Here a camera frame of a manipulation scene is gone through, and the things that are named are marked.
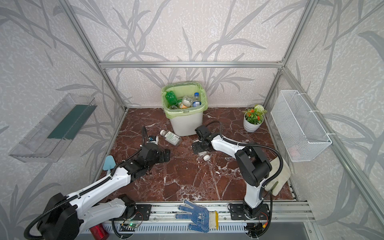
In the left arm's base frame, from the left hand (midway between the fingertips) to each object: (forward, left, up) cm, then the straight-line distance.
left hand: (166, 147), depth 85 cm
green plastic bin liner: (+35, -8, +13) cm, 39 cm away
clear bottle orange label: (+24, -11, +13) cm, 29 cm away
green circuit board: (-36, +13, -11) cm, 40 cm away
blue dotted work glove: (-34, -22, -9) cm, 42 cm away
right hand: (+7, -20, -7) cm, 23 cm away
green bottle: (+26, -1, +14) cm, 29 cm away
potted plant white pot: (+20, -54, +3) cm, 57 cm away
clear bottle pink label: (-1, -23, -8) cm, 24 cm away
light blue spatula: (-5, +36, -13) cm, 39 cm away
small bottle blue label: (+24, -17, +12) cm, 32 cm away
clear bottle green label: (+12, 0, -9) cm, 15 cm away
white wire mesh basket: (-4, -62, +25) cm, 67 cm away
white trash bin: (+16, -10, -1) cm, 19 cm away
